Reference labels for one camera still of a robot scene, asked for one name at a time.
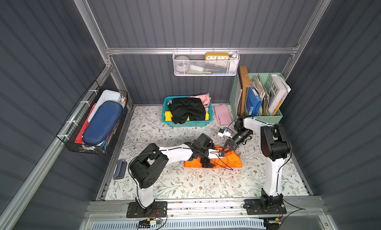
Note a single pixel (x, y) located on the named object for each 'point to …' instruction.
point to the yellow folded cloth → (168, 117)
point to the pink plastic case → (222, 115)
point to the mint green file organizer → (262, 82)
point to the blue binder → (253, 101)
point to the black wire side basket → (71, 134)
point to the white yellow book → (279, 90)
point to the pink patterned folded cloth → (205, 99)
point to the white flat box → (105, 95)
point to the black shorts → (181, 107)
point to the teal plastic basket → (189, 123)
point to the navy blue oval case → (108, 114)
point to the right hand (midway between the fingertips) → (227, 152)
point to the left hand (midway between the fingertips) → (215, 156)
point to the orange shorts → (231, 160)
